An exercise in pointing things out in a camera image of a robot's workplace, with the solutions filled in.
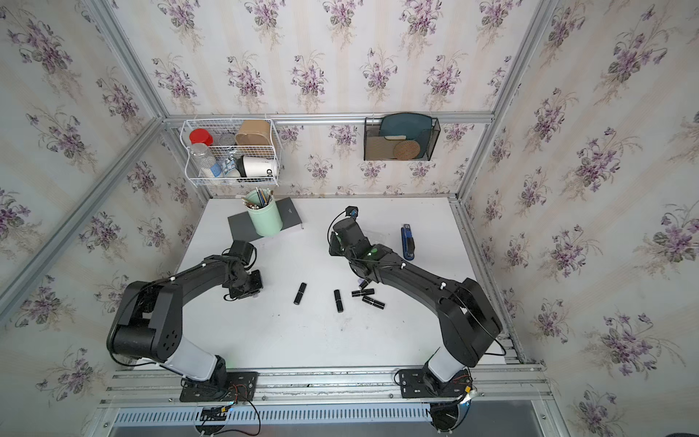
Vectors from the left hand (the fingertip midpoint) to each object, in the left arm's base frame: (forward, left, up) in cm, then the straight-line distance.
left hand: (261, 291), depth 92 cm
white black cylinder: (+33, +2, +27) cm, 43 cm away
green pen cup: (+22, 0, +14) cm, 26 cm away
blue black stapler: (+15, -52, +6) cm, 55 cm away
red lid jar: (+42, +22, +34) cm, 58 cm away
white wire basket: (+38, +11, +30) cm, 50 cm away
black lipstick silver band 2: (-4, -26, +2) cm, 27 cm away
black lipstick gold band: (+2, -35, +2) cm, 35 cm away
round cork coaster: (+41, -51, +29) cm, 72 cm away
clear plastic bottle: (+31, +17, +33) cm, 48 cm away
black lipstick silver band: (-1, -13, +1) cm, 13 cm away
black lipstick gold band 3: (-5, -38, +2) cm, 39 cm away
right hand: (+10, -27, +18) cm, 34 cm away
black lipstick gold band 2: (-1, -35, +2) cm, 35 cm away
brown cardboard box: (+47, +5, +32) cm, 57 cm away
